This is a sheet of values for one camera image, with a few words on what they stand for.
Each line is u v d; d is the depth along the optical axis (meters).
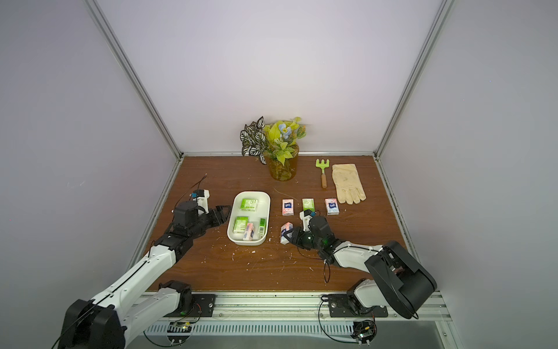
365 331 0.70
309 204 0.97
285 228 0.86
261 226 0.87
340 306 0.72
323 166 1.14
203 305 0.73
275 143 0.94
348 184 1.07
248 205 0.97
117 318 0.41
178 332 0.72
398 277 0.42
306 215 0.82
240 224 0.90
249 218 0.94
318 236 0.69
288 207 0.95
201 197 0.74
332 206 0.97
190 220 0.64
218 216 0.74
